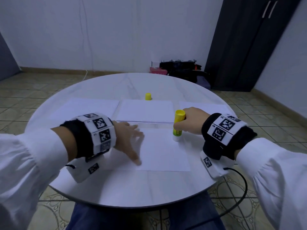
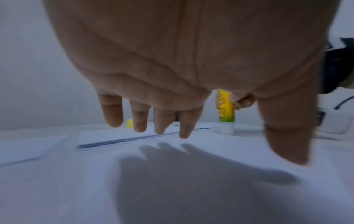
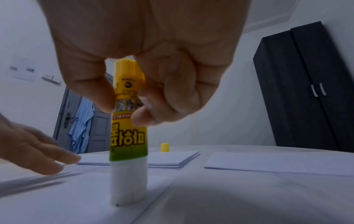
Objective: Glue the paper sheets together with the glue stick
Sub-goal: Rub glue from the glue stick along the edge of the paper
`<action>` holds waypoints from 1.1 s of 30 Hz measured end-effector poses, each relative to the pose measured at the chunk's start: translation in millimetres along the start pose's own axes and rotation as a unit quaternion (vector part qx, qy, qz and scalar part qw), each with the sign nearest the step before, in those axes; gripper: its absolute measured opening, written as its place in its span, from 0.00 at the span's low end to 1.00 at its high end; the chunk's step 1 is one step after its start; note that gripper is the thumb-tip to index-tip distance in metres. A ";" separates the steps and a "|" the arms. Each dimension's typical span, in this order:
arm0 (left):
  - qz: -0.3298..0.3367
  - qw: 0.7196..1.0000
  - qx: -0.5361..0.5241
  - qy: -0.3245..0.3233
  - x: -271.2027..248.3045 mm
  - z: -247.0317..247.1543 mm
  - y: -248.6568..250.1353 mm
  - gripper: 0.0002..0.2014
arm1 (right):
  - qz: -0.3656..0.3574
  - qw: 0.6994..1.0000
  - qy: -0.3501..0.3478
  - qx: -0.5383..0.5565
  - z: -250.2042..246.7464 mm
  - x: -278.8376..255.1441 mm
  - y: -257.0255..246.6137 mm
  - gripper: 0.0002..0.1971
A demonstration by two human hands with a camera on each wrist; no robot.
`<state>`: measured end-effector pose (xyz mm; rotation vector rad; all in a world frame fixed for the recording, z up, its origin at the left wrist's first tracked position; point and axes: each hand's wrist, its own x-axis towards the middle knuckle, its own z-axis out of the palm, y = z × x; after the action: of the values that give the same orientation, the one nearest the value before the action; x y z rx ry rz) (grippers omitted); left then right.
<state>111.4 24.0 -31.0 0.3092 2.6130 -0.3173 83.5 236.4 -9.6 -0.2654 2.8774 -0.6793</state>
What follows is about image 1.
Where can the person's right hand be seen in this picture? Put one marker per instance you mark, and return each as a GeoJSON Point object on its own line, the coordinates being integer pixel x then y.
{"type": "Point", "coordinates": [194, 119]}

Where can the person's left hand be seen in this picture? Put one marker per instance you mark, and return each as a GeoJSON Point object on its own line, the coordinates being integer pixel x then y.
{"type": "Point", "coordinates": [125, 141]}

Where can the yellow glue stick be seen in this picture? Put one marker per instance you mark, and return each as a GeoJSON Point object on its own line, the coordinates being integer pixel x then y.
{"type": "Point", "coordinates": [178, 123]}

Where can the white paper stack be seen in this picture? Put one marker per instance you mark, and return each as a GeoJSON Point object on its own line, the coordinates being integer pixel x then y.
{"type": "Point", "coordinates": [81, 108]}
{"type": "Point", "coordinates": [211, 106]}

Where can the single white paper sheet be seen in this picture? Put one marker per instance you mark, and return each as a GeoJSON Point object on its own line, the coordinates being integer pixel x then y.
{"type": "Point", "coordinates": [144, 111]}
{"type": "Point", "coordinates": [163, 153]}

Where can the yellow glue stick cap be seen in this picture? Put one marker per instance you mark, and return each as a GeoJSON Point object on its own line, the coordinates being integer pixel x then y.
{"type": "Point", "coordinates": [148, 96]}

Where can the person's right forearm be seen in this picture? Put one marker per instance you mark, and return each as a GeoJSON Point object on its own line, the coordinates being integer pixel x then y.
{"type": "Point", "coordinates": [278, 179]}

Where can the person's left forearm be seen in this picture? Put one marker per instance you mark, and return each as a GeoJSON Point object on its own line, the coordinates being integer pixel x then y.
{"type": "Point", "coordinates": [29, 174]}

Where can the person's legs in blue jeans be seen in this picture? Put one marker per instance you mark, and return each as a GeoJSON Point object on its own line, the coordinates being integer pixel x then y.
{"type": "Point", "coordinates": [192, 215]}

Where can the black left wristband with markers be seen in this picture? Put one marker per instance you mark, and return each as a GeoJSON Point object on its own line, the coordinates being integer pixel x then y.
{"type": "Point", "coordinates": [91, 136]}

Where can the black wristband with markers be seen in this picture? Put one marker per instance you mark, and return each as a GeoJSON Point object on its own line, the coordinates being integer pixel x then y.
{"type": "Point", "coordinates": [228, 136]}
{"type": "Point", "coordinates": [91, 136]}

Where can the black right wristband with markers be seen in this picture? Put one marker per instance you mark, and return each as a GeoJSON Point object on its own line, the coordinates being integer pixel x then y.
{"type": "Point", "coordinates": [228, 136]}

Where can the blue suitcase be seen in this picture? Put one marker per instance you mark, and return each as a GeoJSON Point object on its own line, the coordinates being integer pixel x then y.
{"type": "Point", "coordinates": [203, 82]}

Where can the black bag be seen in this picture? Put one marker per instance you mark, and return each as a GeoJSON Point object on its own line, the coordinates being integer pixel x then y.
{"type": "Point", "coordinates": [181, 70]}

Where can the pink box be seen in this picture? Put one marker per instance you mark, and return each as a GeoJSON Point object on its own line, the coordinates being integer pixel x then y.
{"type": "Point", "coordinates": [158, 71]}

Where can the black wardrobe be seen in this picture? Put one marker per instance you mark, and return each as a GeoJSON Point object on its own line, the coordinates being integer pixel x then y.
{"type": "Point", "coordinates": [247, 40]}

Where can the grey door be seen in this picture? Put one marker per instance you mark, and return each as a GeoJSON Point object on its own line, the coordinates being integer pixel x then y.
{"type": "Point", "coordinates": [7, 62]}

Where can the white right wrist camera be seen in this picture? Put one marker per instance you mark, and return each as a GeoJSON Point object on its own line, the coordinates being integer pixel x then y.
{"type": "Point", "coordinates": [213, 165]}

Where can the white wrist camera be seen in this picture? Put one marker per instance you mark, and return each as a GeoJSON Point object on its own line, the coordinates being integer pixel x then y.
{"type": "Point", "coordinates": [213, 165]}
{"type": "Point", "coordinates": [84, 171]}

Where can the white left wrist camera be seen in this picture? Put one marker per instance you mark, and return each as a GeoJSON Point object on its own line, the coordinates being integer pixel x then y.
{"type": "Point", "coordinates": [84, 171]}

